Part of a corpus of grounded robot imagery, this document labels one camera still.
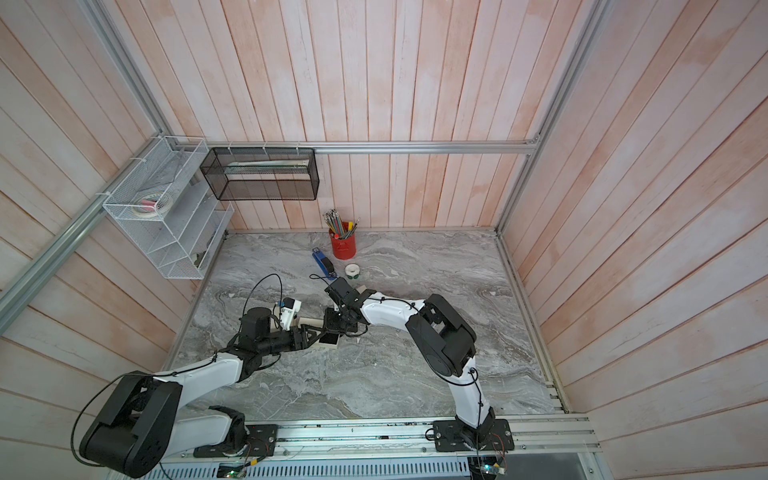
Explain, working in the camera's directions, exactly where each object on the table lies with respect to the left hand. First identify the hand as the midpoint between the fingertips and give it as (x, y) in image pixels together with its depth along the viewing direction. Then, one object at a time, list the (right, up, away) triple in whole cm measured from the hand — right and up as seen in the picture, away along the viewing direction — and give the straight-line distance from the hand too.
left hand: (320, 336), depth 85 cm
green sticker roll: (+8, +18, +20) cm, 28 cm away
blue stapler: (-2, +21, +20) cm, 29 cm away
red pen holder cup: (+5, +27, +19) cm, 34 cm away
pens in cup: (+2, +34, +19) cm, 39 cm away
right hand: (0, +1, +6) cm, 6 cm away
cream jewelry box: (+2, -2, +2) cm, 3 cm away
